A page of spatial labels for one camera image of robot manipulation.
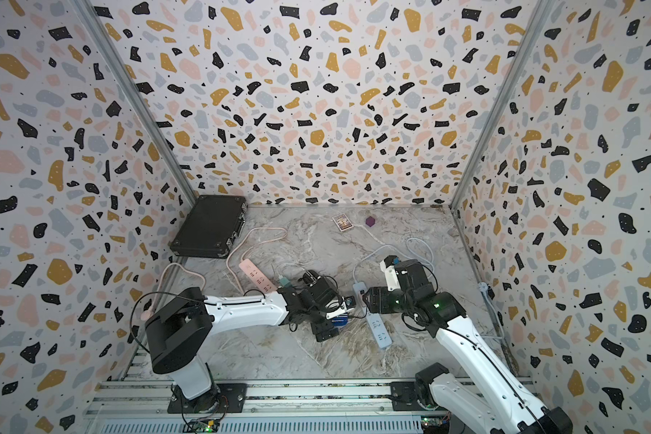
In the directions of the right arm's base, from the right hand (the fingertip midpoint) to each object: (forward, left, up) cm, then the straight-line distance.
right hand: (374, 296), depth 77 cm
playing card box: (+41, +10, -14) cm, 45 cm away
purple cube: (+44, -1, -15) cm, 46 cm away
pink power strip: (+17, +44, -12) cm, 49 cm away
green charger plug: (+12, +30, -12) cm, 35 cm away
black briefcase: (+35, +64, -10) cm, 74 cm away
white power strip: (-1, -1, -13) cm, 14 cm away
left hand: (-1, +11, -12) cm, 16 cm away
